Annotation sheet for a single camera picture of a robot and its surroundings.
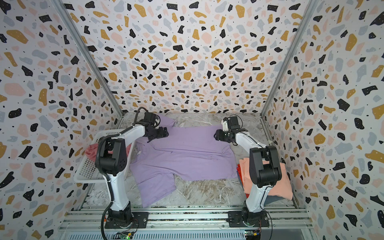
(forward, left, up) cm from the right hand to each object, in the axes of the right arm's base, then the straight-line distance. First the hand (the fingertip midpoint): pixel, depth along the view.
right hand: (215, 129), depth 96 cm
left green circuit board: (-56, +45, -13) cm, 73 cm away
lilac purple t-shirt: (-11, +18, -11) cm, 24 cm away
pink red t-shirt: (-16, +73, -1) cm, 75 cm away
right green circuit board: (-54, -16, -13) cm, 58 cm away
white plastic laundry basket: (-27, +73, -7) cm, 78 cm away
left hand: (+3, +35, -4) cm, 35 cm away
